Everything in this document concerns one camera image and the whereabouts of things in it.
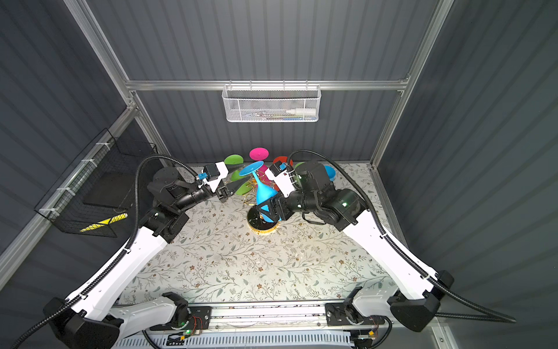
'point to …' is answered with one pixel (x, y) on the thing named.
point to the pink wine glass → (259, 153)
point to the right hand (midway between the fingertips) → (267, 204)
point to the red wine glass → (283, 159)
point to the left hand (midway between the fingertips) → (245, 168)
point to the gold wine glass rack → (255, 220)
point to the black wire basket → (96, 187)
